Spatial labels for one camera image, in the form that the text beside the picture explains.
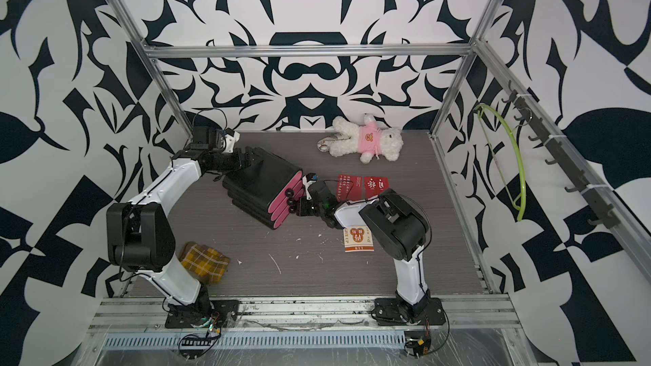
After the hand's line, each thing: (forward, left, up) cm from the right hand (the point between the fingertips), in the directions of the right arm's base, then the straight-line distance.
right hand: (293, 200), depth 94 cm
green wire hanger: (-9, -63, +28) cm, 70 cm away
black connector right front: (-43, -37, -4) cm, 57 cm away
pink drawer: (-4, 0, +12) cm, 12 cm away
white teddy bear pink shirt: (+26, -30, +3) cm, 39 cm away
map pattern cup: (+28, -11, 0) cm, 30 cm away
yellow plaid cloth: (-22, +26, -1) cm, 34 cm away
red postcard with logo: (+8, -31, -4) cm, 33 cm away
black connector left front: (-43, +25, -5) cm, 50 cm away
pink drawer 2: (-9, +4, +2) cm, 10 cm away
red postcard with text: (+8, -21, -4) cm, 23 cm away
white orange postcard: (-13, -23, -4) cm, 27 cm away
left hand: (+9, +13, +13) cm, 21 cm away
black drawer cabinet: (-4, +6, +14) cm, 16 cm away
